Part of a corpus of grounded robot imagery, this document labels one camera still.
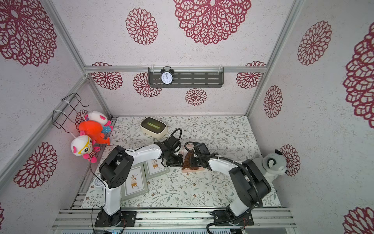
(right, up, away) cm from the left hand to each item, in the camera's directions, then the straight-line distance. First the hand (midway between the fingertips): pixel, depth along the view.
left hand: (182, 166), depth 91 cm
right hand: (+5, +4, +1) cm, 6 cm away
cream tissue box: (-22, +24, +15) cm, 36 cm away
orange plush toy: (-56, +23, 0) cm, 60 cm away
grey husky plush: (+46, +6, -18) cm, 50 cm away
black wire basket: (-65, +29, -14) cm, 72 cm away
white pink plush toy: (-53, +30, +3) cm, 61 cm away
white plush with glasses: (-54, +14, -12) cm, 57 cm away
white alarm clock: (-48, -7, -9) cm, 49 cm away
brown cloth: (+2, +2, -2) cm, 3 cm away
